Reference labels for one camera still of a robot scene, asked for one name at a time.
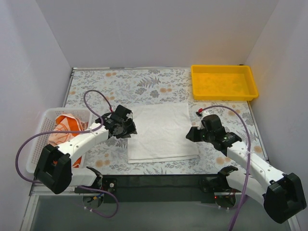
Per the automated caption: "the white towel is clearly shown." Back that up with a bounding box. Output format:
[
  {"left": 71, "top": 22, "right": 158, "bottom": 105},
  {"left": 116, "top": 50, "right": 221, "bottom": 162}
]
[{"left": 127, "top": 103, "right": 199, "bottom": 164}]

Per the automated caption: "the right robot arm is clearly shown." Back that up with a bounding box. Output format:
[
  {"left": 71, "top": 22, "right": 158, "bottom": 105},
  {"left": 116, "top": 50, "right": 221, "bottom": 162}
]
[{"left": 186, "top": 112, "right": 307, "bottom": 224}]

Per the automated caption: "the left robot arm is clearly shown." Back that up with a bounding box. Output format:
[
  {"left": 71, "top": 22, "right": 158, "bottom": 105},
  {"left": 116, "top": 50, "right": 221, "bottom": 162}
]
[{"left": 34, "top": 105, "right": 137, "bottom": 194}]

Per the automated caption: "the orange patterned towel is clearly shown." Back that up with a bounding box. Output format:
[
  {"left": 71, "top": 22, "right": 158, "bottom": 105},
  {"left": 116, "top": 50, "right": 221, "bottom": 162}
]
[{"left": 47, "top": 114, "right": 90, "bottom": 169}]

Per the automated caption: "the yellow plastic tray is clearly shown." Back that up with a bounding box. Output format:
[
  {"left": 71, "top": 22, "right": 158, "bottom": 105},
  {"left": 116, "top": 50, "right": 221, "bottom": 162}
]
[{"left": 191, "top": 65, "right": 259, "bottom": 101}]

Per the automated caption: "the white plastic basket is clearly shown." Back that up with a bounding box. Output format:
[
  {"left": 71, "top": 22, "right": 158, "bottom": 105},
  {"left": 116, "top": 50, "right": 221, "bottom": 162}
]
[{"left": 26, "top": 107, "right": 92, "bottom": 173}]

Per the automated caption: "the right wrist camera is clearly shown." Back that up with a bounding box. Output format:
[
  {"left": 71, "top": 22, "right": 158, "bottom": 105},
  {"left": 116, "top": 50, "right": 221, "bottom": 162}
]
[{"left": 196, "top": 108, "right": 210, "bottom": 119}]

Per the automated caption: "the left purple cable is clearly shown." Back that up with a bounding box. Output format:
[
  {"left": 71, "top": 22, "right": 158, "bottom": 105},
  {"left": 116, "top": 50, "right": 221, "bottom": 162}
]
[{"left": 15, "top": 90, "right": 120, "bottom": 218}]

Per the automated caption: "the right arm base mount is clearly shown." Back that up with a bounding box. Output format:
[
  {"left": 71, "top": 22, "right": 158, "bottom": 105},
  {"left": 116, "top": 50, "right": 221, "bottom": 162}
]
[{"left": 200, "top": 176, "right": 239, "bottom": 210}]

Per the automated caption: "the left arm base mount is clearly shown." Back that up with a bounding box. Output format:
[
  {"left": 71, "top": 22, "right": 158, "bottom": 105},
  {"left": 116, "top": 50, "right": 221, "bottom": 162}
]
[{"left": 74, "top": 178, "right": 119, "bottom": 213}]

